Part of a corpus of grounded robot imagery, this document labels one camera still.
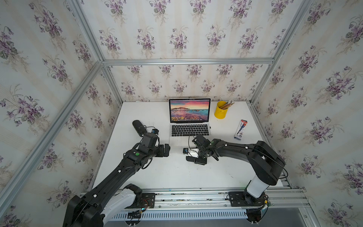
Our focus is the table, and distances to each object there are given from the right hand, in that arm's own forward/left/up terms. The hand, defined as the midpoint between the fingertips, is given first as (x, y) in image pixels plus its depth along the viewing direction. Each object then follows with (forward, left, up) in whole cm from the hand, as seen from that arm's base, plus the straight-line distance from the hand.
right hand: (198, 155), depth 90 cm
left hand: (-1, +20, +12) cm, 23 cm away
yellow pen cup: (+33, -18, +9) cm, 39 cm away
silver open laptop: (+28, +6, +4) cm, 29 cm away
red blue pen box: (+20, -32, +1) cm, 38 cm away
